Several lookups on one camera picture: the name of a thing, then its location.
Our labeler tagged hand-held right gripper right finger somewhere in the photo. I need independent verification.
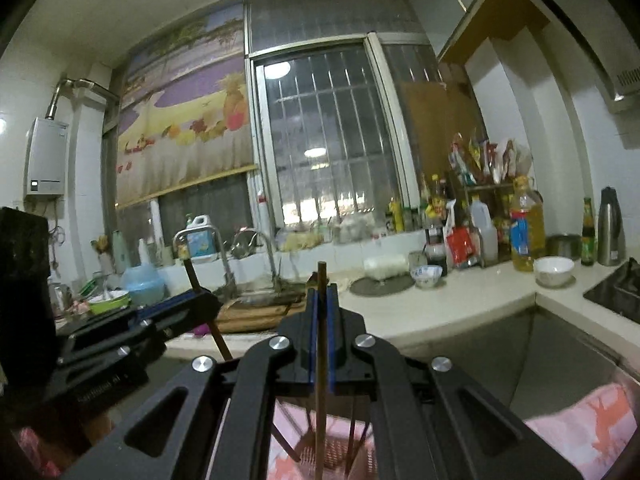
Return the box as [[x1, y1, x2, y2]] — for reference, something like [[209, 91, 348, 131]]
[[326, 285, 583, 480]]

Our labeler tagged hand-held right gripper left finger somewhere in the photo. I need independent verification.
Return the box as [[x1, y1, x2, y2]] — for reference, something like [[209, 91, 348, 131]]
[[60, 287, 326, 480]]

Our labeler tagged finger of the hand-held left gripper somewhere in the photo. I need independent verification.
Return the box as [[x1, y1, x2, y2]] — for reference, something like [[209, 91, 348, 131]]
[[137, 290, 222, 343], [55, 310, 169, 367]]

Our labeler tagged pink smiley utensil holder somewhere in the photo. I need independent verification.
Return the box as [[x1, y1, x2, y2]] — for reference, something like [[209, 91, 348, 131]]
[[267, 402, 382, 480]]

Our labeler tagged green plastic basin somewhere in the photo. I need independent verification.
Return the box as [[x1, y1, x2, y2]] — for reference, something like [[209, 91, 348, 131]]
[[87, 290, 132, 317]]

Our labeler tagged light blue plastic container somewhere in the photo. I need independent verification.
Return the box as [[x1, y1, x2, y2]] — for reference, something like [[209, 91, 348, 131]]
[[122, 265, 166, 306]]

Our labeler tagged square chrome faucet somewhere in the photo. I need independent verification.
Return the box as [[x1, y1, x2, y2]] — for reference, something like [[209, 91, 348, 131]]
[[172, 227, 237, 302]]

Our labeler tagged wooden cutting board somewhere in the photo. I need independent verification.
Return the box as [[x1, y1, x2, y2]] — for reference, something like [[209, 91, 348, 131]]
[[215, 292, 307, 334]]

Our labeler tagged white jug with blue label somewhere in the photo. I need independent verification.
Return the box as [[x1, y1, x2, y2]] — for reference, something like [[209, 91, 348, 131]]
[[182, 215, 219, 264]]

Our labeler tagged round dark mat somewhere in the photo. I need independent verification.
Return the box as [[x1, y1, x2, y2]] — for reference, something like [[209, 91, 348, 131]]
[[349, 275, 417, 297]]

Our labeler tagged glass pot lid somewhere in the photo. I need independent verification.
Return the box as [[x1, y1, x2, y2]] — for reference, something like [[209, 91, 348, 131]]
[[231, 227, 261, 260]]

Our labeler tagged white plastic roll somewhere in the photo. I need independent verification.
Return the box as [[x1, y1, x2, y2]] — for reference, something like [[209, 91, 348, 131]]
[[363, 254, 409, 281]]

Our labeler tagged curved chrome faucet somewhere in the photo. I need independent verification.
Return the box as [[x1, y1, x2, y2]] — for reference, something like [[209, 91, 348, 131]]
[[232, 228, 282, 292]]

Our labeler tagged blue and white porcelain bowl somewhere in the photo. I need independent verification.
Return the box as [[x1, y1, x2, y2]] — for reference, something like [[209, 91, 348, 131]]
[[410, 265, 444, 290]]

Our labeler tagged dark glass jar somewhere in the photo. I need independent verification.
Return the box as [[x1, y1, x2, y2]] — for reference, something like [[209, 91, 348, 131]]
[[424, 227, 449, 279]]

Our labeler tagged white water heater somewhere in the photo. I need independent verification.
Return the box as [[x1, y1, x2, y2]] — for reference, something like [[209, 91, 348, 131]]
[[25, 117, 70, 196]]

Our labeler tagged red packet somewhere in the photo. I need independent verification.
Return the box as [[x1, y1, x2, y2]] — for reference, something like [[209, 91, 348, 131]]
[[445, 225, 484, 269]]

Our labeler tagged translucent white jug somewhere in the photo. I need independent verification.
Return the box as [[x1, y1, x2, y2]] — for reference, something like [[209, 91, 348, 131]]
[[469, 195, 500, 266]]

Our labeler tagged barred window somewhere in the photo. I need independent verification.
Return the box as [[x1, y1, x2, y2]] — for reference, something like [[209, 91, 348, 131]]
[[247, 35, 437, 242]]

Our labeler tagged yellow cooking oil bottle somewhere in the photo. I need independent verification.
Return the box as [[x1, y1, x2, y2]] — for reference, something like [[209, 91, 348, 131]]
[[510, 176, 547, 274]]

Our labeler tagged metal exhaust pipe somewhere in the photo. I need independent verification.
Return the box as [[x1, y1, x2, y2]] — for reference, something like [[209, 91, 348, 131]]
[[47, 77, 119, 121]]

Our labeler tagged shelf of snack packets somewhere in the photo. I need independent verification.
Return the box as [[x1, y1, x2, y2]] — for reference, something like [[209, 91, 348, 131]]
[[447, 132, 532, 187]]

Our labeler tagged brown cardboard panel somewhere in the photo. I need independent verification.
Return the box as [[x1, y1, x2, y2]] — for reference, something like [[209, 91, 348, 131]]
[[397, 62, 489, 182]]

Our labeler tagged steel pot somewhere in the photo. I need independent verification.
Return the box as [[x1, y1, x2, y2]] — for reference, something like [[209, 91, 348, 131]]
[[546, 233, 584, 261]]

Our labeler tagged pink floral tablecloth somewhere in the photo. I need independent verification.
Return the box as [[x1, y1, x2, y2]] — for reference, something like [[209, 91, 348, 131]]
[[265, 382, 633, 480]]

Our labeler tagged dark bottle with green label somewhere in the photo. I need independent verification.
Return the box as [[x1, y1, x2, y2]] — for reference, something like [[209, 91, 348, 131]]
[[580, 197, 597, 267]]

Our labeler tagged black gas stove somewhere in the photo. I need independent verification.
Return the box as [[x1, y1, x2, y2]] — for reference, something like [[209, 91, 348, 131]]
[[582, 257, 640, 324]]

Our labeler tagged steel thermos flask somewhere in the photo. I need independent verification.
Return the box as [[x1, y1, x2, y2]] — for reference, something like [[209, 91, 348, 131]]
[[597, 186, 626, 267]]

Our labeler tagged range hood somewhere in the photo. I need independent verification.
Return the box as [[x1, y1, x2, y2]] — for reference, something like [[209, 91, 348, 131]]
[[530, 0, 640, 114]]

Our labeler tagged fruit wall poster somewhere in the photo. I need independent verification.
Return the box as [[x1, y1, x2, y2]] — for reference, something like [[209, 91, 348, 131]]
[[115, 2, 259, 209]]

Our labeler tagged wall cabinet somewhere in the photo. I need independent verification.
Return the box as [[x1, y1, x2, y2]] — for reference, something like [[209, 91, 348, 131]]
[[438, 0, 552, 67]]

